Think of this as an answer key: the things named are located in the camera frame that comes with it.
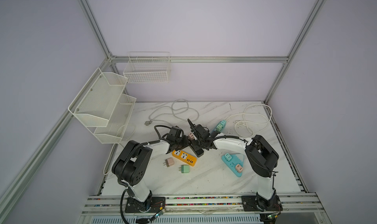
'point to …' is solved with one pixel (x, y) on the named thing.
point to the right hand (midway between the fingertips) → (193, 143)
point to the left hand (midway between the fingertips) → (189, 143)
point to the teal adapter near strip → (228, 156)
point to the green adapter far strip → (219, 127)
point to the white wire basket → (148, 67)
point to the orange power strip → (184, 157)
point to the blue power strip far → (215, 128)
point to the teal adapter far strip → (223, 123)
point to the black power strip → (197, 148)
